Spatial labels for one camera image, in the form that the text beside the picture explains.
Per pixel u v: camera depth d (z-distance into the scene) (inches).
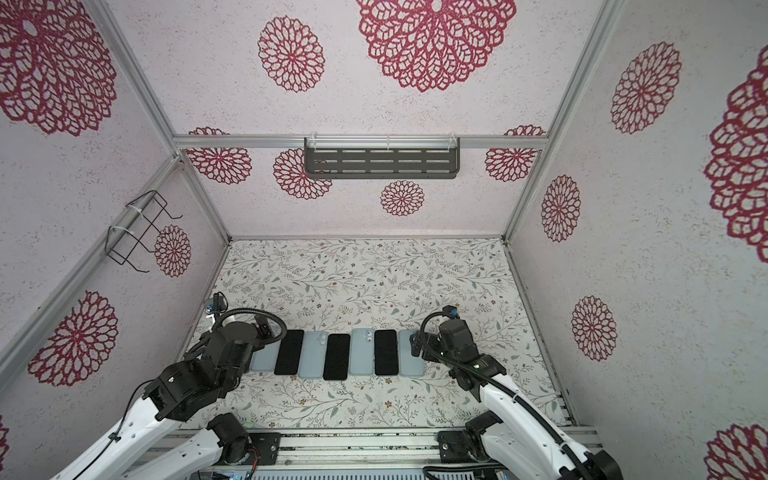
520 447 22.1
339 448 29.7
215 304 22.2
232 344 19.6
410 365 34.4
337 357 34.6
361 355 35.5
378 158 36.3
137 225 30.9
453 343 24.6
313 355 35.5
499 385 20.9
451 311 29.2
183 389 18.4
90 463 16.2
